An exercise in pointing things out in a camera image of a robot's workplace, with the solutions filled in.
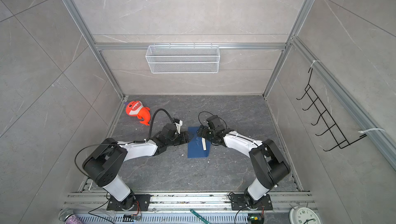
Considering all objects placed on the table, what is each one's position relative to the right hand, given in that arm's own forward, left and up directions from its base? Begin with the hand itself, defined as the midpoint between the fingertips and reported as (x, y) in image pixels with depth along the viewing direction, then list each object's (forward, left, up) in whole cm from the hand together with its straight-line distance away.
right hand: (201, 132), depth 92 cm
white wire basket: (+44, +11, +23) cm, 51 cm away
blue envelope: (-6, +4, -6) cm, 9 cm away
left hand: (-1, +5, +1) cm, 5 cm away
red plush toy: (+18, +44, +3) cm, 47 cm away
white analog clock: (-42, -44, -3) cm, 61 cm away
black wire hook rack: (-21, -54, +26) cm, 64 cm away
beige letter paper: (-5, -2, -6) cm, 8 cm away
